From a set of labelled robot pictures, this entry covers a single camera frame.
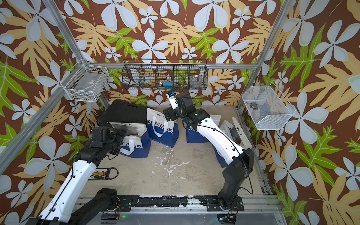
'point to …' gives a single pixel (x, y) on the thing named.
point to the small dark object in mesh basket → (254, 105)
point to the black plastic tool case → (122, 111)
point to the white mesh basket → (268, 108)
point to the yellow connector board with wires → (104, 174)
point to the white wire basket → (85, 82)
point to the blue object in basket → (168, 84)
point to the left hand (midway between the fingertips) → (125, 134)
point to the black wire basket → (165, 74)
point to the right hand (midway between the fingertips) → (169, 107)
